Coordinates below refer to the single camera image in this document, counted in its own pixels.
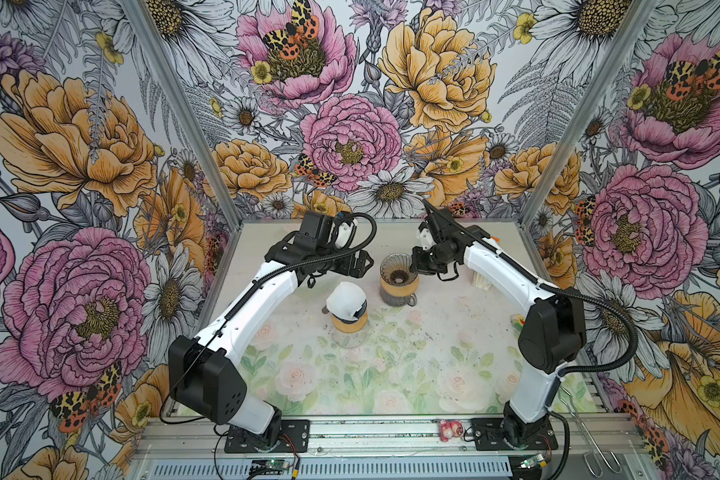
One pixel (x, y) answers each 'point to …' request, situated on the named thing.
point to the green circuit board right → (532, 461)
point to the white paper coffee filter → (345, 299)
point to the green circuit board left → (269, 466)
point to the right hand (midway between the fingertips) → (415, 276)
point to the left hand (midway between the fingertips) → (355, 267)
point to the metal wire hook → (596, 459)
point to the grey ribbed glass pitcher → (398, 301)
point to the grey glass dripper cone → (395, 270)
